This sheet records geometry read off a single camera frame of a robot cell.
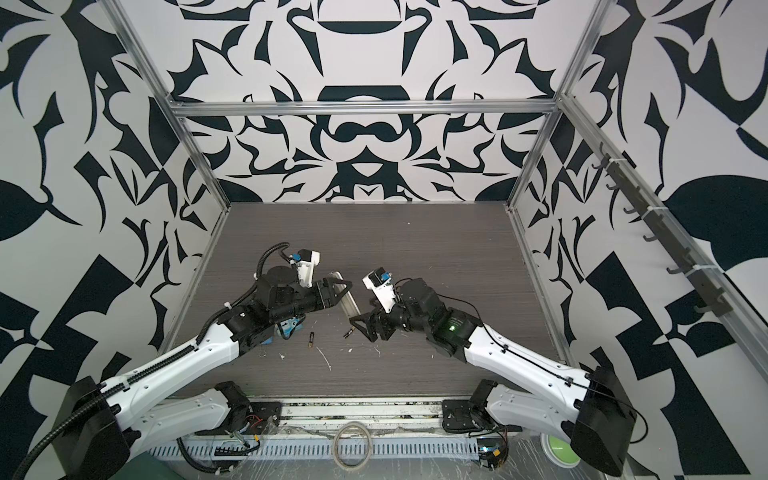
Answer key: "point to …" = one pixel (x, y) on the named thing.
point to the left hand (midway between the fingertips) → (349, 281)
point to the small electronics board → (489, 451)
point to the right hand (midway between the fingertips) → (362, 311)
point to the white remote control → (347, 302)
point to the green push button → (563, 450)
